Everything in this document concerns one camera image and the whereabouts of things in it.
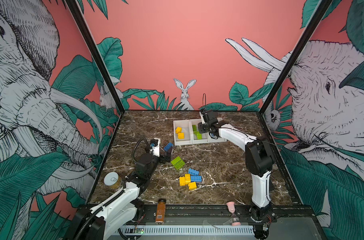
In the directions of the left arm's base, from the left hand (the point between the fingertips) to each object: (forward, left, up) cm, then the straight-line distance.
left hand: (164, 143), depth 81 cm
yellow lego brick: (+20, -8, -16) cm, 27 cm away
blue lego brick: (+7, 0, -17) cm, 18 cm away
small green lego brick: (+16, -22, -16) cm, 32 cm away
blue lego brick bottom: (-15, -17, -16) cm, 28 cm away
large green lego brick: (-5, -7, -16) cm, 18 cm away
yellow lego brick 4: (-15, -12, -16) cm, 25 cm away
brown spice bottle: (-31, +2, -13) cm, 34 cm away
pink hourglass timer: (-36, -35, -17) cm, 53 cm away
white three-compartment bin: (+18, -13, -16) cm, 28 cm away
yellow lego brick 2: (+16, -9, -17) cm, 25 cm away
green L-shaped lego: (+18, -18, -10) cm, 27 cm away
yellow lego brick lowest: (-19, -15, -16) cm, 29 cm away
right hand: (+18, -22, -5) cm, 29 cm away
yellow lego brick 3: (-16, -9, -16) cm, 25 cm away
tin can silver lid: (-15, +28, -12) cm, 34 cm away
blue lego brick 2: (-11, -16, -16) cm, 25 cm away
